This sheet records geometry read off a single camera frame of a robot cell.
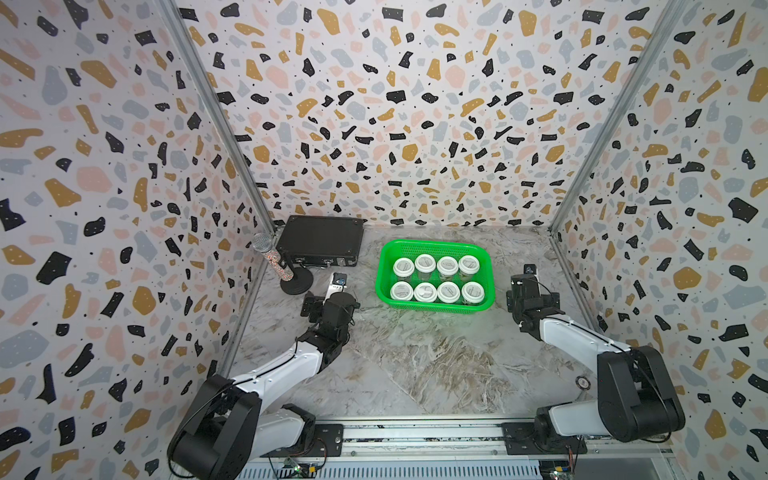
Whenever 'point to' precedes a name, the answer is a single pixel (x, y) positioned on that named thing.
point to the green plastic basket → (392, 250)
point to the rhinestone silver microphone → (262, 243)
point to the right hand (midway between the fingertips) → (538, 296)
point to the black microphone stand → (301, 282)
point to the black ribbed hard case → (322, 241)
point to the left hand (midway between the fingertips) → (327, 294)
